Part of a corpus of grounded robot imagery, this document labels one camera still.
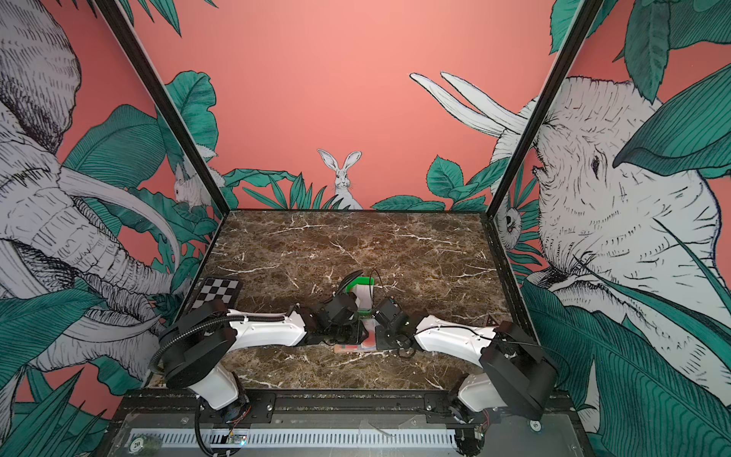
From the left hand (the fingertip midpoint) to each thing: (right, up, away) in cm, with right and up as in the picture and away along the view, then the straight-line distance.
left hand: (371, 334), depth 84 cm
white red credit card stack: (-2, +11, 0) cm, 12 cm away
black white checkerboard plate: (-52, +12, +9) cm, 54 cm away
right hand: (+2, -1, +2) cm, 3 cm away
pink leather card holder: (-4, -4, -1) cm, 6 cm away
